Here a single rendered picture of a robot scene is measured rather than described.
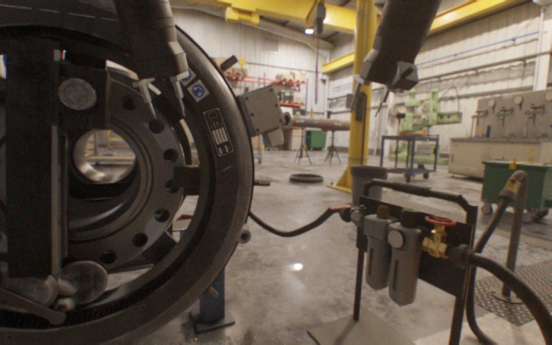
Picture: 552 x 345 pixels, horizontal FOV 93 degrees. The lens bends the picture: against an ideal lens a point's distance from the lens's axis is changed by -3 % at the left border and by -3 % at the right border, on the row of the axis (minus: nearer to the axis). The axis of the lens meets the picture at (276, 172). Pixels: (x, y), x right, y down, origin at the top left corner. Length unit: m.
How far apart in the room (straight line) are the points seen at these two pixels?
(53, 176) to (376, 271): 0.85
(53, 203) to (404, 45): 0.62
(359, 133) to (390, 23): 3.56
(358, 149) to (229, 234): 3.46
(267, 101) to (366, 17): 3.71
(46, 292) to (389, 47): 0.71
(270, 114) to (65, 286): 0.56
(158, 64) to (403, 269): 0.77
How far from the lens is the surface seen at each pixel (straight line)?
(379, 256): 0.93
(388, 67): 0.48
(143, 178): 0.72
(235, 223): 0.65
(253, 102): 0.67
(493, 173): 3.43
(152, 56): 0.48
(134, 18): 0.47
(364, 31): 4.27
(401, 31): 0.47
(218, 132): 0.60
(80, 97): 0.49
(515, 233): 1.63
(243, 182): 0.63
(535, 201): 3.35
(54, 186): 0.58
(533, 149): 6.03
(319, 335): 1.13
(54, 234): 0.60
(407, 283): 0.90
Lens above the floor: 0.69
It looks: 7 degrees down
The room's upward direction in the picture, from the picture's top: 2 degrees clockwise
